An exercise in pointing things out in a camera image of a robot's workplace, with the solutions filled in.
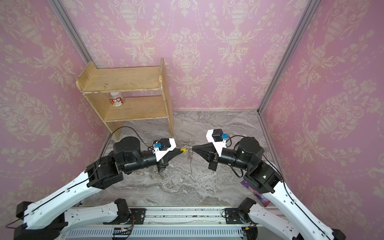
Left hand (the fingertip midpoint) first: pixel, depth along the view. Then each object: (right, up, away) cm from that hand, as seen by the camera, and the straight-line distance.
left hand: (180, 151), depth 56 cm
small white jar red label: (-43, +26, +35) cm, 61 cm away
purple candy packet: (+40, -28, +22) cm, 54 cm away
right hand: (+6, +2, -1) cm, 6 cm away
